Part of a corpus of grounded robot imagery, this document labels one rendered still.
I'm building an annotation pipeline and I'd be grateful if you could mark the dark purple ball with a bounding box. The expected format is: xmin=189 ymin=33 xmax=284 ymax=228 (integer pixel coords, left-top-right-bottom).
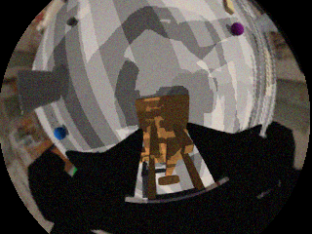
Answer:
xmin=230 ymin=22 xmax=245 ymax=36

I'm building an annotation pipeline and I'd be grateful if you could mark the tan rectangular block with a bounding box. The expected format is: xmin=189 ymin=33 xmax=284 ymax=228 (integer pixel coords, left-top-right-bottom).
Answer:
xmin=222 ymin=0 xmax=235 ymax=16

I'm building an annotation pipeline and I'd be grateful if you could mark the blue ball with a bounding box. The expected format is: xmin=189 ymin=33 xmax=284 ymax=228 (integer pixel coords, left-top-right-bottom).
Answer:
xmin=54 ymin=126 xmax=66 ymax=140

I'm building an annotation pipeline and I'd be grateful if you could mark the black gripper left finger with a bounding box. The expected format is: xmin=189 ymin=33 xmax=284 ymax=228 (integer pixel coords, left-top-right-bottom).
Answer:
xmin=65 ymin=129 xmax=143 ymax=198

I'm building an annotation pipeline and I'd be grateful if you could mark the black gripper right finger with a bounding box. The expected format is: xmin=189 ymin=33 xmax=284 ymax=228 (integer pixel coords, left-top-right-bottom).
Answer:
xmin=187 ymin=124 xmax=264 ymax=182

